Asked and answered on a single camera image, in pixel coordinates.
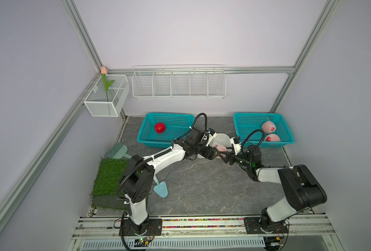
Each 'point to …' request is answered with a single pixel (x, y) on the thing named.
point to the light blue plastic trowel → (161, 189)
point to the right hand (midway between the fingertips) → (220, 149)
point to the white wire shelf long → (178, 81)
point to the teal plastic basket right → (276, 134)
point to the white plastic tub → (221, 139)
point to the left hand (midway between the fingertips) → (215, 151)
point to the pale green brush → (118, 151)
